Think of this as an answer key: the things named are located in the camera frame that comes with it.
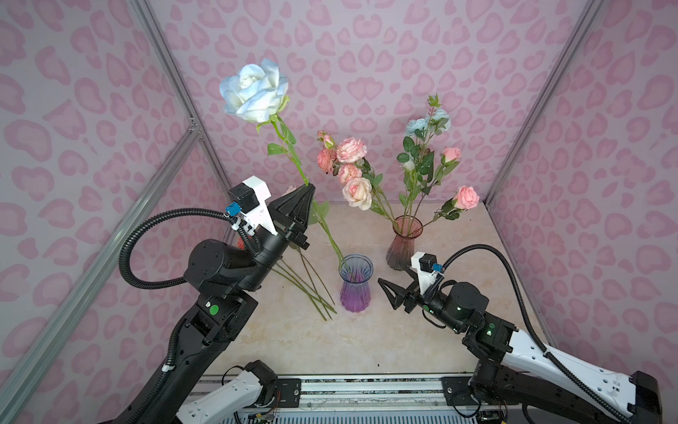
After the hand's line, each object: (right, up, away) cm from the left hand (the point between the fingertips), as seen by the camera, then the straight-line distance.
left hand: (311, 188), depth 45 cm
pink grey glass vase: (+26, -7, +43) cm, 51 cm away
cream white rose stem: (-7, -28, +50) cm, 57 cm away
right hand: (+17, -19, +21) cm, 33 cm away
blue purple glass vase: (+8, -20, +33) cm, 40 cm away
